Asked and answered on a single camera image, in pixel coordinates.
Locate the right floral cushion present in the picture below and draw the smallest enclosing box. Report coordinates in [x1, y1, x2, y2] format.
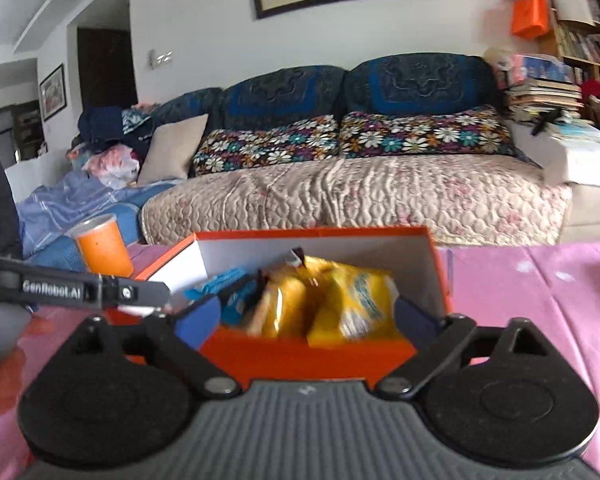
[339, 105, 515, 158]

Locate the orange paper bag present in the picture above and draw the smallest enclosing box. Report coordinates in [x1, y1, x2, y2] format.
[510, 0, 550, 40]

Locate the blue striped blanket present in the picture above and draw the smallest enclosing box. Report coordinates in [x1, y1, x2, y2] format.
[17, 170, 178, 272]

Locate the yellow chip bag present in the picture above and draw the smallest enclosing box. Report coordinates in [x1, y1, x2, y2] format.
[304, 257, 403, 348]

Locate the white wall switch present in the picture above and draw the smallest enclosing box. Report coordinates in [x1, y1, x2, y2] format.
[148, 49, 173, 70]

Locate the blue oreo pack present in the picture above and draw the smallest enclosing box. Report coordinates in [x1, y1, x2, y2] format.
[183, 269, 260, 327]

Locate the small framed picture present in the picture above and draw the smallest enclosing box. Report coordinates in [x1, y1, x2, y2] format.
[38, 64, 67, 122]

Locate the person left hand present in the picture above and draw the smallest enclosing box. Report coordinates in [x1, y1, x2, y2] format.
[0, 315, 55, 416]

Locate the pink floral tablecloth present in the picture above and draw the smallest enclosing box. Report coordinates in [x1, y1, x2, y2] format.
[0, 229, 600, 479]

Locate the orange white cylinder canister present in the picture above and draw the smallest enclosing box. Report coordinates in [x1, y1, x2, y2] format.
[68, 214, 134, 278]

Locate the stack of books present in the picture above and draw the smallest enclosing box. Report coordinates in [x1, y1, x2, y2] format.
[488, 53, 583, 122]

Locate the yellow white snack pack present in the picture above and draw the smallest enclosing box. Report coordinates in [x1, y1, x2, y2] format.
[245, 264, 310, 339]

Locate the left floral cushion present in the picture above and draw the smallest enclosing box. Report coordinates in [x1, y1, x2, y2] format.
[192, 115, 339, 177]

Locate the pink plastic bag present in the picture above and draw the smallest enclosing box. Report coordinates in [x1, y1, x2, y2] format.
[82, 144, 140, 190]

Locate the beige pillow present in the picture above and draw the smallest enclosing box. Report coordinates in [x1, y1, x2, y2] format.
[136, 114, 209, 185]

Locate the sofa with beige quilt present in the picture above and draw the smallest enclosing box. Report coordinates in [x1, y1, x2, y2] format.
[76, 52, 600, 248]

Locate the white paper covered box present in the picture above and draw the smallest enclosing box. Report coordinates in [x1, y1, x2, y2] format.
[505, 120, 600, 187]

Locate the floral cushion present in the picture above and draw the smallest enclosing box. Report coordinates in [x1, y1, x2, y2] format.
[339, 105, 515, 158]
[192, 115, 339, 177]

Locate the orange cardboard box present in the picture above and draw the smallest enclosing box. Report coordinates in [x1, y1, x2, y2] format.
[101, 225, 455, 384]

